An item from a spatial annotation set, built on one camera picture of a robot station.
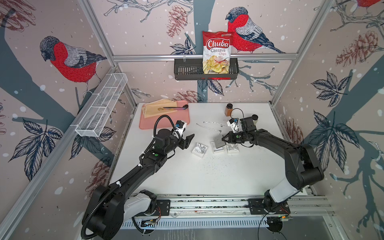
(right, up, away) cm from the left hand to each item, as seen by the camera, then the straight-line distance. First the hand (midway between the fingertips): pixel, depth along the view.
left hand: (191, 129), depth 80 cm
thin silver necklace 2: (+20, -3, +25) cm, 32 cm away
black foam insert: (+17, -9, +11) cm, 22 cm away
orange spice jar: (+27, +12, +28) cm, 40 cm away
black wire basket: (0, +41, +27) cm, 49 cm away
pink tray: (-8, +8, +35) cm, 36 cm away
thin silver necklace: (+21, 0, +27) cm, 35 cm away
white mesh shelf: (-48, +4, -9) cm, 49 cm away
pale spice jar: (+43, +6, +21) cm, 48 cm away
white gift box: (+5, -14, +11) cm, 18 cm away
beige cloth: (-34, +13, +39) cm, 54 cm away
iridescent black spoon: (-7, +14, +38) cm, 42 cm away
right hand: (+19, -7, +11) cm, 23 cm away
